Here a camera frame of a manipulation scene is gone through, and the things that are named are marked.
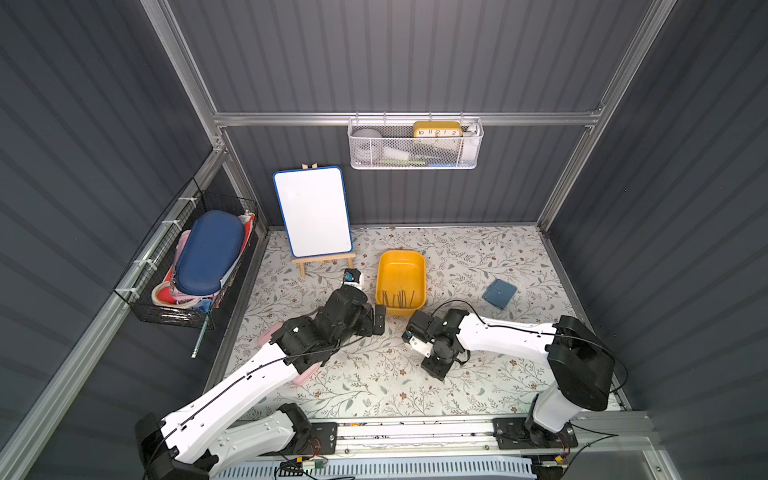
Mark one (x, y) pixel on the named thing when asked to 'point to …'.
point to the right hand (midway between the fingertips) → (439, 363)
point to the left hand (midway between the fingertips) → (370, 309)
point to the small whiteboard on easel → (315, 212)
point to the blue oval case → (213, 241)
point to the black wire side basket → (150, 281)
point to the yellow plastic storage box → (401, 281)
